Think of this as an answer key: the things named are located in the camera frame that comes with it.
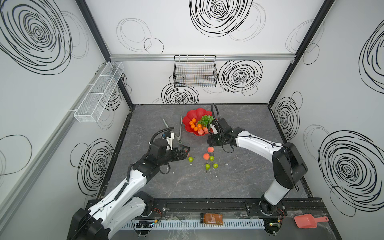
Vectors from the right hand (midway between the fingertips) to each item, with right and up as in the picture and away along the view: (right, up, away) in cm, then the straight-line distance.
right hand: (209, 140), depth 89 cm
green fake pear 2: (+1, -11, 0) cm, 11 cm away
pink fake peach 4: (-2, -9, 0) cm, 9 cm away
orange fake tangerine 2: (-11, +10, +17) cm, 23 cm away
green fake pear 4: (+4, -14, -2) cm, 15 cm away
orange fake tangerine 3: (-10, +8, +16) cm, 20 cm away
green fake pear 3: (-1, -15, -3) cm, 15 cm away
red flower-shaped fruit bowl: (-7, +16, +23) cm, 29 cm away
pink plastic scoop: (+45, -35, -19) cm, 60 cm away
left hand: (-14, -3, -11) cm, 18 cm away
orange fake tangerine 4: (-8, +6, +13) cm, 17 cm away
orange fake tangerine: (-9, +12, +19) cm, 25 cm away
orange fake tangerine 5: (-6, +8, +16) cm, 19 cm away
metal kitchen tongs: (-19, 0, +10) cm, 22 cm away
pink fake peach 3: (+1, -6, +2) cm, 6 cm away
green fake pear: (-11, -11, 0) cm, 16 cm away
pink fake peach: (-5, +5, +10) cm, 12 cm away
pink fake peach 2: (-1, +6, +10) cm, 12 cm away
